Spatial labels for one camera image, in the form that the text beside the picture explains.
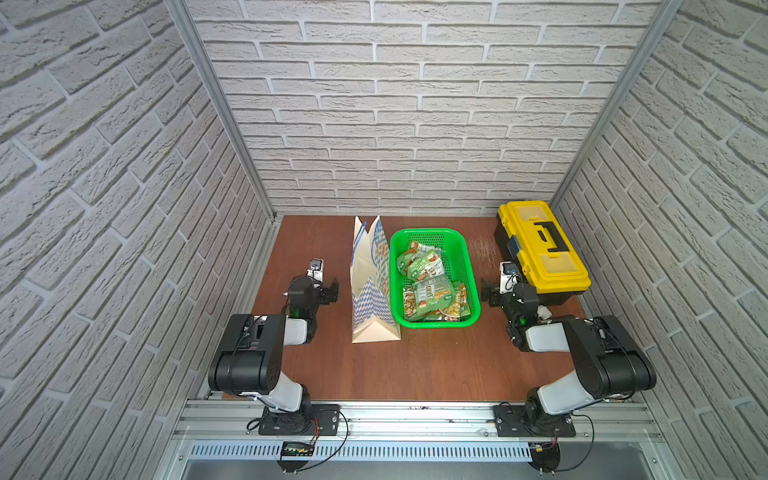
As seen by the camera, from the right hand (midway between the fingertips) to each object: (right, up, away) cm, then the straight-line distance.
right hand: (502, 277), depth 94 cm
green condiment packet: (-23, -4, -5) cm, 24 cm away
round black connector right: (+1, -39, -25) cm, 47 cm away
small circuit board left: (-60, -40, -21) cm, 75 cm away
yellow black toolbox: (+8, +13, -2) cm, 15 cm away
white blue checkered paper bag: (-41, -9, -13) cm, 43 cm away
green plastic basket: (-14, +3, +4) cm, 14 cm away
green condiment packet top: (-26, +5, +3) cm, 27 cm away
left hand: (-62, +1, 0) cm, 62 cm away
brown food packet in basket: (-17, -10, -6) cm, 20 cm away
